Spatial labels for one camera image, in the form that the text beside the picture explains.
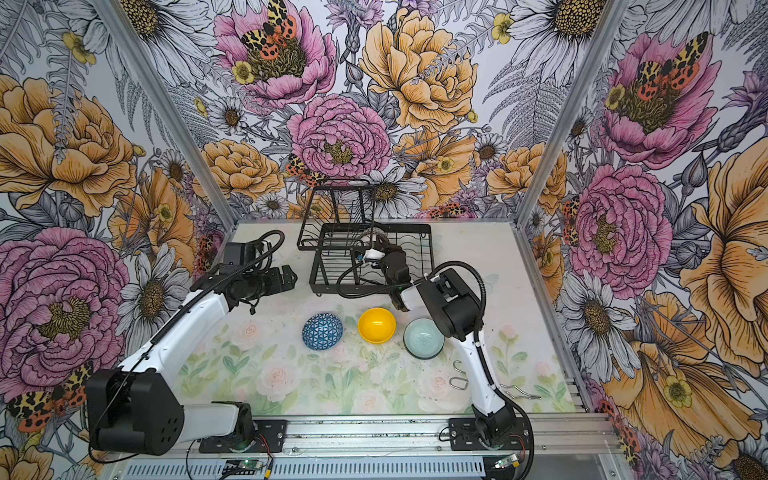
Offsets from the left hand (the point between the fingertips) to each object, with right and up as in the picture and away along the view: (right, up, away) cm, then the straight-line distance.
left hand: (280, 289), depth 85 cm
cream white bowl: (+26, +10, +6) cm, 28 cm away
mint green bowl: (+40, -14, +1) cm, 42 cm away
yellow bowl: (+26, -12, +6) cm, 30 cm away
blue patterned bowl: (+10, -13, +6) cm, 18 cm away
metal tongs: (+64, -27, -4) cm, 70 cm away
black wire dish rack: (+12, +21, +25) cm, 35 cm away
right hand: (+28, +15, +16) cm, 35 cm away
